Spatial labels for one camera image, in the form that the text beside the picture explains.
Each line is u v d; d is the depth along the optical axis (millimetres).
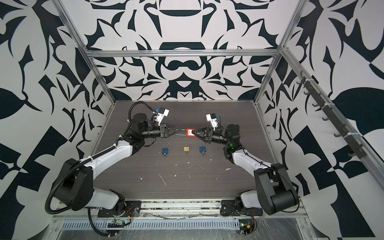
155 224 713
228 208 743
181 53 928
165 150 937
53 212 396
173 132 728
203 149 937
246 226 713
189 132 728
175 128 728
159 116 716
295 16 761
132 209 734
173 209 760
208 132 694
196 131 728
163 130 674
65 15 760
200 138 711
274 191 425
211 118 737
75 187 421
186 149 948
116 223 676
